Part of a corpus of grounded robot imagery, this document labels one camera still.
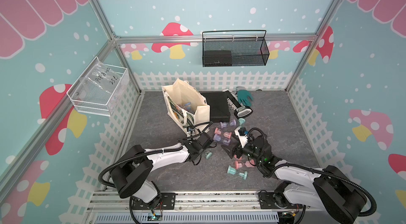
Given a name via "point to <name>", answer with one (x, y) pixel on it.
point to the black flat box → (219, 106)
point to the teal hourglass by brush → (241, 120)
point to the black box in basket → (219, 58)
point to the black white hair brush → (241, 111)
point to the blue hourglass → (188, 105)
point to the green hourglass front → (232, 170)
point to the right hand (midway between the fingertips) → (227, 140)
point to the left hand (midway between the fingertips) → (202, 147)
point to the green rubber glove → (243, 96)
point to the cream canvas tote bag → (180, 93)
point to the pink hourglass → (239, 165)
